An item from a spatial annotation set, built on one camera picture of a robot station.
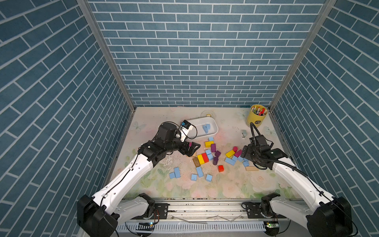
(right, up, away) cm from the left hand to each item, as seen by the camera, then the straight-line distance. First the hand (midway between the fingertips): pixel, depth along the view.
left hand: (196, 142), depth 73 cm
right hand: (+30, -9, +11) cm, 33 cm away
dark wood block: (0, -15, +18) cm, 23 cm away
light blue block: (+7, +5, +33) cm, 34 cm away
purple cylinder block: (+11, -14, +16) cm, 24 cm away
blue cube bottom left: (-2, -21, +10) cm, 24 cm away
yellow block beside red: (+3, -14, +18) cm, 23 cm away
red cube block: (+14, -18, +14) cm, 26 cm away
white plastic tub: (+4, +5, +35) cm, 36 cm away
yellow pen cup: (+41, +15, +26) cm, 51 cm away
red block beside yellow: (+5, -13, +19) cm, 23 cm away
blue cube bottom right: (+7, -22, +10) cm, 25 cm away
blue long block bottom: (+2, -20, +14) cm, 24 cm away
